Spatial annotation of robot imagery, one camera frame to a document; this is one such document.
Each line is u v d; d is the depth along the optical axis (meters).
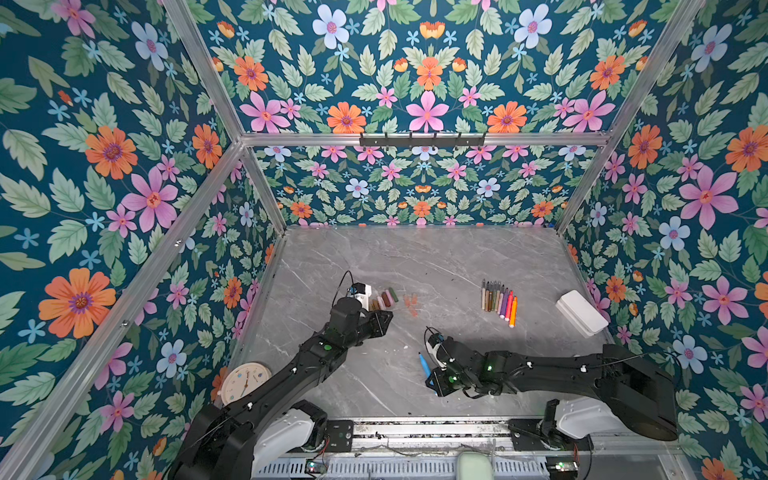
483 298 0.99
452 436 0.75
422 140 0.93
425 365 0.81
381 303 0.98
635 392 0.43
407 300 0.99
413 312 0.96
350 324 0.63
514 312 0.96
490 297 0.99
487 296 0.99
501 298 0.99
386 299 0.99
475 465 0.68
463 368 0.63
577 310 0.93
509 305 0.96
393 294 1.00
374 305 0.98
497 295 0.99
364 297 0.75
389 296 0.99
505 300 0.98
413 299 0.99
